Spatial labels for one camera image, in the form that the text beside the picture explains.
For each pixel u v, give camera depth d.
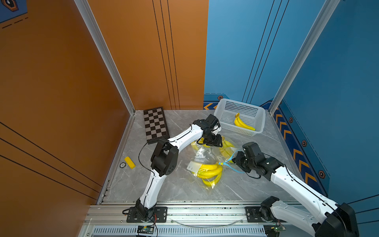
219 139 0.81
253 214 0.72
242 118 1.16
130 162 0.92
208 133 0.73
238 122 1.08
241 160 0.72
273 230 0.71
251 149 0.61
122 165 0.91
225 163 0.70
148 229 0.71
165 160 0.55
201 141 0.87
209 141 0.81
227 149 0.94
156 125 1.08
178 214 0.76
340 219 0.38
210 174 0.80
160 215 0.74
